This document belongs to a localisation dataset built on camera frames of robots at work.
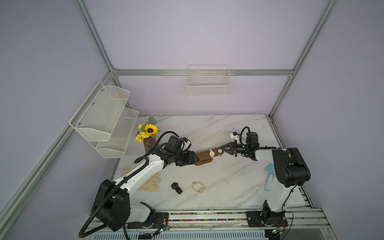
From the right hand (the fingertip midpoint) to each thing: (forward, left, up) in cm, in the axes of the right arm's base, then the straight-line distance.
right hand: (221, 149), depth 90 cm
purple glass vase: (+1, +43, +7) cm, 44 cm away
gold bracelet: (-21, +13, -7) cm, 26 cm away
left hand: (-10, +17, +4) cm, 20 cm away
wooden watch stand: (-4, +10, -2) cm, 11 cm away
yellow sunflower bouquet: (+4, +43, +16) cm, 46 cm away
